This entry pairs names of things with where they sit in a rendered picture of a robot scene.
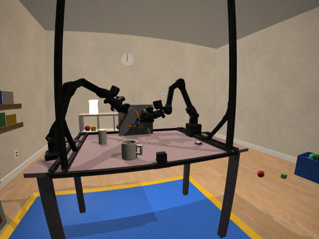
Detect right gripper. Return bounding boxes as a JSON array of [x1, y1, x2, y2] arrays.
[[136, 111, 158, 123]]

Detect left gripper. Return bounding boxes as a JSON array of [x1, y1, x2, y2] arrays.
[[111, 100, 130, 114]]

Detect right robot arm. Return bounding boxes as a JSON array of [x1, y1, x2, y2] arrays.
[[145, 78, 199, 124]]

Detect cream mug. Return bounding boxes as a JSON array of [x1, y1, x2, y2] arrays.
[[121, 140, 143, 160]]

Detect cream cylinder with white top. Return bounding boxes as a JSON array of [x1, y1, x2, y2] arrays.
[[98, 129, 107, 145]]

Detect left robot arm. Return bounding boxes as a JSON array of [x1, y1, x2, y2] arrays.
[[46, 78, 126, 155]]

